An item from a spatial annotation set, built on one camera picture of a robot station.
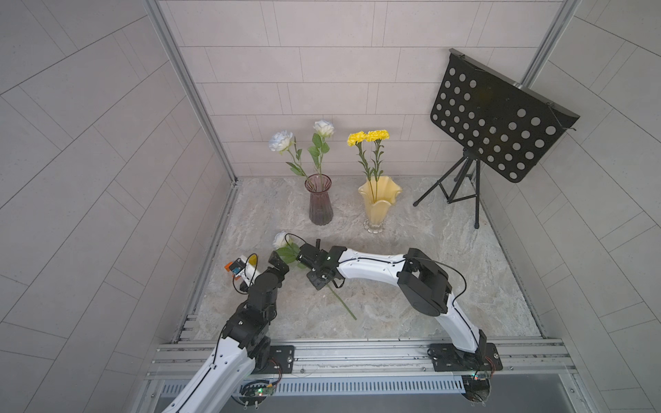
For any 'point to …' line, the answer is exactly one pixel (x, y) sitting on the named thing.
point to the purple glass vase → (320, 206)
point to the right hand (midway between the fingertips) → (318, 277)
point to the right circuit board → (476, 388)
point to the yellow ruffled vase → (379, 194)
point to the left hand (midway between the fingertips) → (274, 256)
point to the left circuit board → (255, 392)
